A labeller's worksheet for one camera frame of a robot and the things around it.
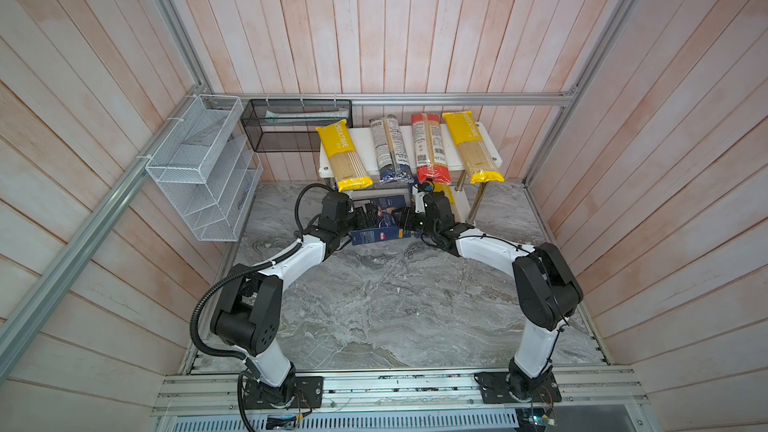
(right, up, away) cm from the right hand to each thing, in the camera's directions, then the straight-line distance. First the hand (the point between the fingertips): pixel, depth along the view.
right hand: (394, 212), depth 92 cm
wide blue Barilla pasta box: (-2, -5, -4) cm, 7 cm away
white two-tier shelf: (+14, +15, -13) cm, 25 cm away
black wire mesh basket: (-37, +31, +12) cm, 50 cm away
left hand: (-8, -1, -2) cm, 8 cm away
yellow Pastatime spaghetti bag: (+21, +8, +15) cm, 27 cm away
